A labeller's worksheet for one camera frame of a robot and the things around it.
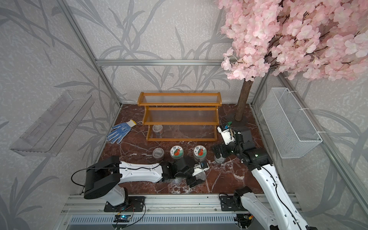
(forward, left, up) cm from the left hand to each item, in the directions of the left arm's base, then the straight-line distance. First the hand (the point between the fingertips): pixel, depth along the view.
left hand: (202, 175), depth 78 cm
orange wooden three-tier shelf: (+49, +15, -8) cm, 52 cm away
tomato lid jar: (+13, +15, +2) cm, 20 cm away
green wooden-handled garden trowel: (+38, -22, -3) cm, 44 cm away
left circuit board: (-19, +41, -7) cm, 45 cm away
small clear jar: (+29, +29, 0) cm, 41 cm away
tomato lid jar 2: (+13, +1, +2) cm, 13 cm away
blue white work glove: (+33, +59, -7) cm, 68 cm away
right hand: (+12, -8, +16) cm, 22 cm away
